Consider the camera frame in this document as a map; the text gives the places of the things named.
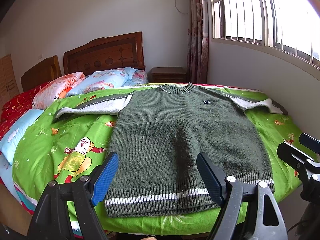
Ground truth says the barred window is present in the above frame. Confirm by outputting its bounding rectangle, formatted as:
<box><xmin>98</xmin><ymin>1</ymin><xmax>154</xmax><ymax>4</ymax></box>
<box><xmin>212</xmin><ymin>0</ymin><xmax>319</xmax><ymax>67</ymax></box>

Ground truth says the large carved wooden headboard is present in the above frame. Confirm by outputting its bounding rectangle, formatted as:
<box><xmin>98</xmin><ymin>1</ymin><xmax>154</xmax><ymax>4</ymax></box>
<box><xmin>63</xmin><ymin>31</ymin><xmax>145</xmax><ymax>76</ymax></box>

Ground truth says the green cartoon print blanket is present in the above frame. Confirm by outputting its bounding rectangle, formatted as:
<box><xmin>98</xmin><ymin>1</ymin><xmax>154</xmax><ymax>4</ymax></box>
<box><xmin>12</xmin><ymin>85</ymin><xmax>312</xmax><ymax>235</ymax></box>

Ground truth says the light blue quilt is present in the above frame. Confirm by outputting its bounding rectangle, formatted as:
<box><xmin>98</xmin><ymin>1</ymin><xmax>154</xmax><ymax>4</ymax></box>
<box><xmin>1</xmin><ymin>109</ymin><xmax>44</xmax><ymax>204</ymax></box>

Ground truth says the light wooden wardrobe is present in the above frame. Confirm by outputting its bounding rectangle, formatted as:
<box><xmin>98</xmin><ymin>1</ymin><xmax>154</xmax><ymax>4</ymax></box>
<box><xmin>0</xmin><ymin>54</ymin><xmax>19</xmax><ymax>105</ymax></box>

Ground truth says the red floral bedsheet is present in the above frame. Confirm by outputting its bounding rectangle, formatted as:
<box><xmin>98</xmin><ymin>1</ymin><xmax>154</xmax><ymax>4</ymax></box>
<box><xmin>0</xmin><ymin>81</ymin><xmax>49</xmax><ymax>139</ymax></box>

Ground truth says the light blue floral pillow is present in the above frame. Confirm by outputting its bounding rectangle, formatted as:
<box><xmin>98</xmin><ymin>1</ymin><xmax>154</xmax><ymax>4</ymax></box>
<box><xmin>66</xmin><ymin>67</ymin><xmax>137</xmax><ymax>97</ymax></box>

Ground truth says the dark wooden nightstand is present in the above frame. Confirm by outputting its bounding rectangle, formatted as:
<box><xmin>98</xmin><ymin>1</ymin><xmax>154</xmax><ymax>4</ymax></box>
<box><xmin>150</xmin><ymin>67</ymin><xmax>187</xmax><ymax>83</ymax></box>

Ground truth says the pink floral curtain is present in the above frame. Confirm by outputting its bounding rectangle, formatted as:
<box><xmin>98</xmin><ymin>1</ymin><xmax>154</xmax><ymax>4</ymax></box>
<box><xmin>187</xmin><ymin>0</ymin><xmax>209</xmax><ymax>84</ymax></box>

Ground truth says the green and white knit sweater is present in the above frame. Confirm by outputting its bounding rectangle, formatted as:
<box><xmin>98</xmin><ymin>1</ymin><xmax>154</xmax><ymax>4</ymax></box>
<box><xmin>55</xmin><ymin>84</ymin><xmax>286</xmax><ymax>217</ymax></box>

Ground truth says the small wooden headboard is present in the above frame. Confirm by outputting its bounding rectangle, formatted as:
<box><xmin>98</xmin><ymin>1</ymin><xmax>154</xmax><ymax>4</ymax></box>
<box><xmin>21</xmin><ymin>55</ymin><xmax>62</xmax><ymax>92</ymax></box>

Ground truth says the pink blue floral pillow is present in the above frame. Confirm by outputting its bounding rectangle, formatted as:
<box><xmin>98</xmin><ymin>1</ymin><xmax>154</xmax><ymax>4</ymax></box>
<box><xmin>123</xmin><ymin>69</ymin><xmax>149</xmax><ymax>87</ymax></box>

